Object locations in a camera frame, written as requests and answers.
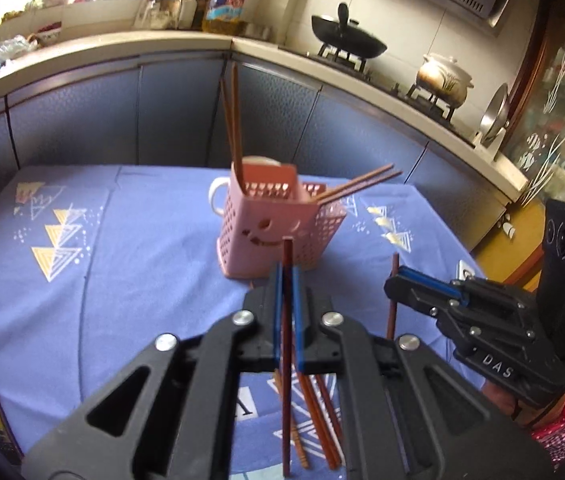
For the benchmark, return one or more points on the beige kitchen countertop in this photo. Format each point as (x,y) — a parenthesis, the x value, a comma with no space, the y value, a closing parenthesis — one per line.
(112,45)

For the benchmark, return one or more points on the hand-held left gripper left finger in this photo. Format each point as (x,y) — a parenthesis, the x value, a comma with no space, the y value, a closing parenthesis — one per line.
(277,320)

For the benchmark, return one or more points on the steel pan lid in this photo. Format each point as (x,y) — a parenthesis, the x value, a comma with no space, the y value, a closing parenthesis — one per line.
(493,115)

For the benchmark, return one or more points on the cooking oil bottle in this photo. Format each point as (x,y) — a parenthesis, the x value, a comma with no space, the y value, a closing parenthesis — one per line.
(225,7)

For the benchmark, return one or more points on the yellow wooden cabinet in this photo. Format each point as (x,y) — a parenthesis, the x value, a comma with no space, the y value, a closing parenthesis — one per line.
(517,250)

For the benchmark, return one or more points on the pink plastic utensil holder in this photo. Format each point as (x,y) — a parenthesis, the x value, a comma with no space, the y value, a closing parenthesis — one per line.
(262,230)

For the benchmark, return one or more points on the grey kitchen cabinets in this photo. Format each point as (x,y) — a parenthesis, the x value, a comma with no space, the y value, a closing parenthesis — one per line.
(87,110)

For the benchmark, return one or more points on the bundle of wooden chopsticks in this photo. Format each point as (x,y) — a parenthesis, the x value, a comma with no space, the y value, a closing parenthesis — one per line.
(315,420)

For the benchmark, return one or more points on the small steel seasoning pots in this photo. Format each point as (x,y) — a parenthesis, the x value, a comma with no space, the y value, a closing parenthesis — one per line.
(256,31)

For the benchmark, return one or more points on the white mug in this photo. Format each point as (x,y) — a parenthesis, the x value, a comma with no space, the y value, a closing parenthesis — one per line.
(262,161)

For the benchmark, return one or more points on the gas stove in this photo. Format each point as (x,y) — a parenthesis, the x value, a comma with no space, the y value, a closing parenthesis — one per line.
(397,92)

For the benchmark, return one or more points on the blue printed tablecloth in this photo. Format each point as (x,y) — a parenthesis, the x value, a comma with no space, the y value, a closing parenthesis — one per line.
(137,285)

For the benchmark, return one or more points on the person's right hand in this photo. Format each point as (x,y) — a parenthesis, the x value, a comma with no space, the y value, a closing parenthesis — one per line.
(504,402)

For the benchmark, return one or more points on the black wok with lid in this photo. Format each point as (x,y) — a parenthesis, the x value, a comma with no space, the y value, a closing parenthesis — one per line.
(347,40)

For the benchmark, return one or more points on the small white square device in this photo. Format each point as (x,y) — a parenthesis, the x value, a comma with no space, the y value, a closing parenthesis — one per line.
(466,270)

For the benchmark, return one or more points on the white clay pot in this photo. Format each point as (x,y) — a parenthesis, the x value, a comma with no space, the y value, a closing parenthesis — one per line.
(445,82)

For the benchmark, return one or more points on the fish print glass door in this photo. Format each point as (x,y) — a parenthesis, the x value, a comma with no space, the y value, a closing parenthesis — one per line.
(557,110)

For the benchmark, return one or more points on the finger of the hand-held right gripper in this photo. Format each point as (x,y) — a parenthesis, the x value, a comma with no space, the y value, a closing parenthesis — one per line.
(412,296)
(432,280)

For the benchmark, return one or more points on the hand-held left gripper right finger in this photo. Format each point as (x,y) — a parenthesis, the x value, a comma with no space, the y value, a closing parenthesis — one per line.
(298,320)

